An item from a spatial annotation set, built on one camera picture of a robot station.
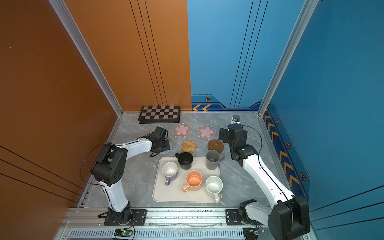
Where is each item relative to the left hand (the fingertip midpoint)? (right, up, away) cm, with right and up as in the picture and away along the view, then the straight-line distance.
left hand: (166, 145), depth 100 cm
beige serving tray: (+8, -24, -19) cm, 31 cm away
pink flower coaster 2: (+28, +8, +9) cm, 30 cm away
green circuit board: (-15, -38, -29) cm, 50 cm away
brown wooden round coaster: (+33, 0, 0) cm, 33 cm away
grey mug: (+30, -8, -10) cm, 32 cm away
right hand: (+38, +11, -18) cm, 44 cm away
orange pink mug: (+19, -19, -15) cm, 31 cm away
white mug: (+30, -20, -17) cm, 40 cm away
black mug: (+13, -7, -11) cm, 19 cm away
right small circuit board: (+47, -38, -30) cm, 67 cm away
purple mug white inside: (+4, -13, -12) cm, 18 cm away
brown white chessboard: (-8, +22, +16) cm, 28 cm away
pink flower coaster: (+9, +9, +9) cm, 16 cm away
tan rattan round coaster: (+15, -1, 0) cm, 15 cm away
